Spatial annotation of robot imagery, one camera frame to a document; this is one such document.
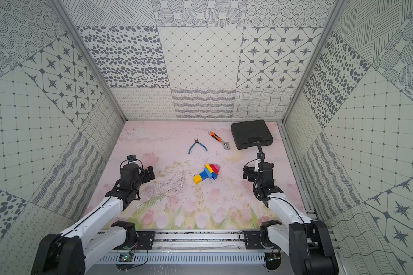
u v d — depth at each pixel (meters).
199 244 0.74
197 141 1.10
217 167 0.95
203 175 0.93
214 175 0.93
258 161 0.77
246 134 1.14
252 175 0.76
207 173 0.93
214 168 0.95
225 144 1.07
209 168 0.95
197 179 0.91
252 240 0.74
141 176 0.72
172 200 0.86
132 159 0.76
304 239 0.41
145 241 0.73
